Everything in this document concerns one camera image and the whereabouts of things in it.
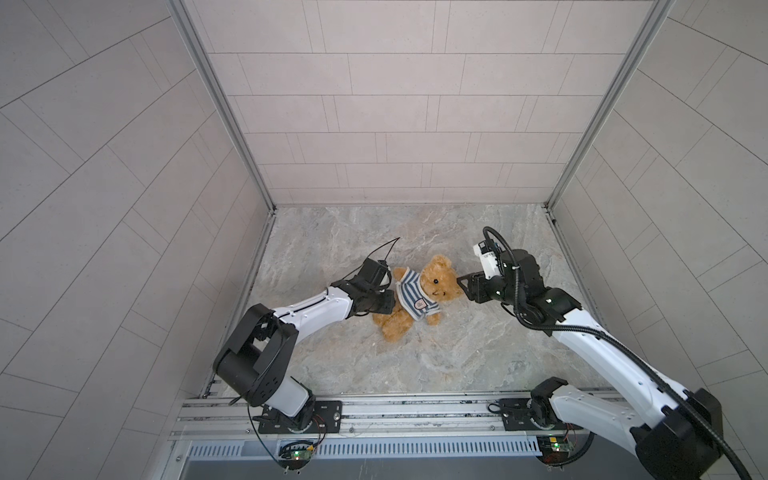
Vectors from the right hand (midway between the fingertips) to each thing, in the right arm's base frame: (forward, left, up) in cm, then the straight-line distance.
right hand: (462, 281), depth 77 cm
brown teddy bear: (+2, +6, -3) cm, 7 cm away
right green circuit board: (-35, -17, -18) cm, 43 cm away
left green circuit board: (-33, +42, -13) cm, 55 cm away
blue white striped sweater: (0, +13, -8) cm, 15 cm away
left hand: (+2, +17, -13) cm, 21 cm away
